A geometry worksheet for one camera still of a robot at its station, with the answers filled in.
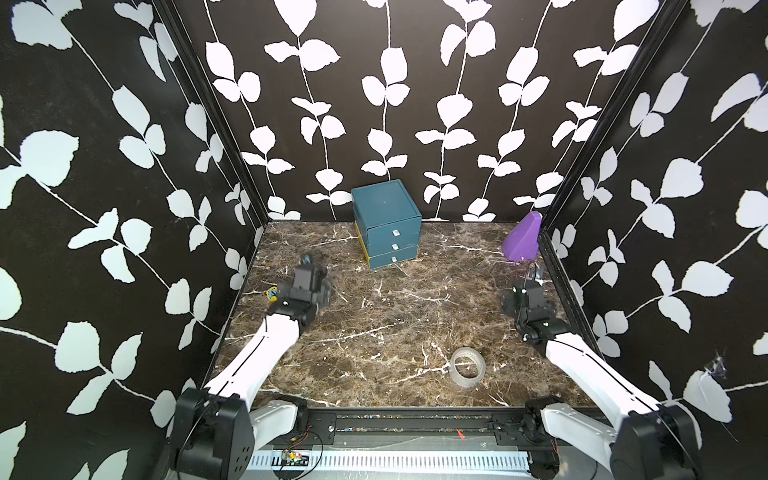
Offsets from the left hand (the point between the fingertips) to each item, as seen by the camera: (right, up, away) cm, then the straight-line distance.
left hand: (305, 284), depth 85 cm
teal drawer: (+25, +11, +14) cm, 31 cm away
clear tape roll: (+50, -21, -1) cm, 55 cm away
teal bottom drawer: (+28, +8, +20) cm, 35 cm away
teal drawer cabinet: (+24, +18, +6) cm, 31 cm away
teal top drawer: (+29, +16, +8) cm, 34 cm away
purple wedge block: (+71, +13, +18) cm, 74 cm away
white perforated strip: (+26, -41, -15) cm, 50 cm away
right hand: (+64, -2, +1) cm, 64 cm away
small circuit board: (+2, -41, -14) cm, 43 cm away
